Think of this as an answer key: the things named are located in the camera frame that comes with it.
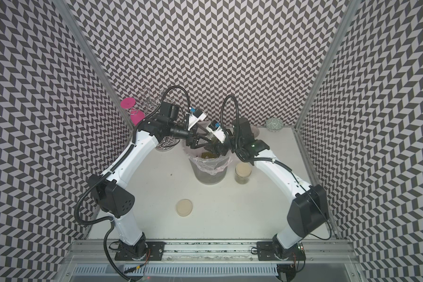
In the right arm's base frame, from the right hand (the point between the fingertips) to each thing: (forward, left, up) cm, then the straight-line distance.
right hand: (211, 141), depth 77 cm
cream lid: (-19, +15, -29) cm, 38 cm away
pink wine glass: (+20, +41, -3) cm, 46 cm away
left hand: (-2, +1, +5) cm, 5 cm away
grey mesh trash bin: (-9, +1, -19) cm, 21 cm away
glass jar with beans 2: (-6, -14, -25) cm, 29 cm away
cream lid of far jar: (-5, -15, -16) cm, 23 cm away
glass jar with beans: (-7, -2, +7) cm, 10 cm away
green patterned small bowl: (+34, -40, -23) cm, 57 cm away
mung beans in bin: (+7, +3, -20) cm, 21 cm away
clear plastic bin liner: (-11, +1, -1) cm, 12 cm away
